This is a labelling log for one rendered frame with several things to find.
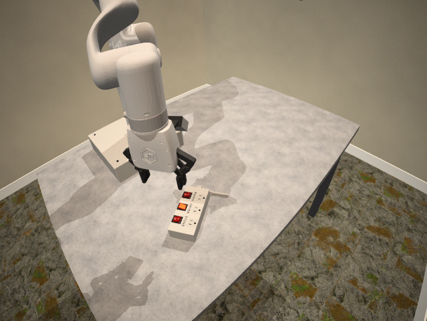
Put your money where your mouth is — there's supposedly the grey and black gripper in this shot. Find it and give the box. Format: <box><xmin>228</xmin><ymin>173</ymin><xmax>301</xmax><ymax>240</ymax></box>
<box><xmin>123</xmin><ymin>119</ymin><xmax>196</xmax><ymax>190</ymax></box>

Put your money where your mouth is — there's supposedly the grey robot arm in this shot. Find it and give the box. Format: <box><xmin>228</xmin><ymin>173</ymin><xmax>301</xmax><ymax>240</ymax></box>
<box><xmin>86</xmin><ymin>0</ymin><xmax>189</xmax><ymax>133</ymax></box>

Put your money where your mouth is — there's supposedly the beige power strip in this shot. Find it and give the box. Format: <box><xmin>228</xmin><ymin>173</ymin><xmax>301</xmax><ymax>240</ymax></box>
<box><xmin>168</xmin><ymin>185</ymin><xmax>229</xmax><ymax>242</ymax></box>

